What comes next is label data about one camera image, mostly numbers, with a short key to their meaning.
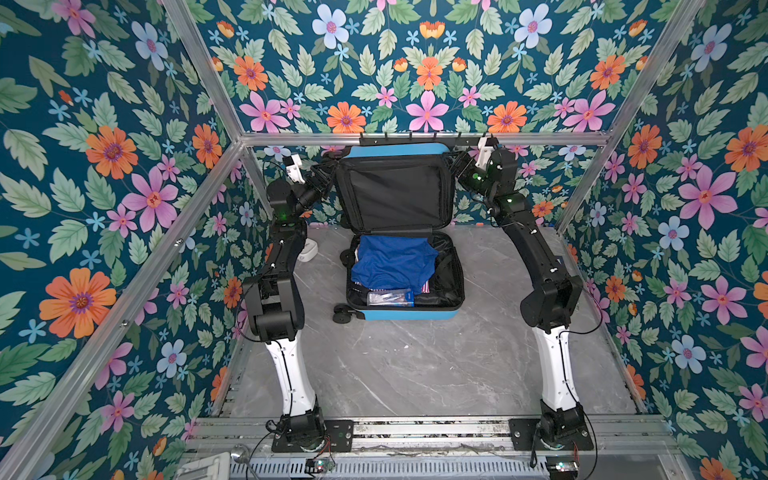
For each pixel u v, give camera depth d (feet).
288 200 2.28
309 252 3.53
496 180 2.24
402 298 2.97
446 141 2.95
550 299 1.91
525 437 2.40
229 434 2.47
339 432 2.41
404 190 3.08
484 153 2.51
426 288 3.23
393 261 3.33
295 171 2.62
